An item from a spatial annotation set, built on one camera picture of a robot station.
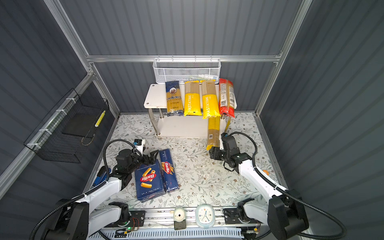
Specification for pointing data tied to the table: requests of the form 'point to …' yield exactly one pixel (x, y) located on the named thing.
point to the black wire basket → (71, 125)
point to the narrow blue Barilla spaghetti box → (170, 178)
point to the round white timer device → (179, 219)
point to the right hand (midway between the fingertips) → (216, 152)
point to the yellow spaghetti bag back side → (213, 132)
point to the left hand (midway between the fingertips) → (151, 149)
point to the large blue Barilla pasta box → (149, 181)
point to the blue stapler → (101, 175)
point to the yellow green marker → (100, 119)
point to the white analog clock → (205, 216)
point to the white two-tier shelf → (155, 101)
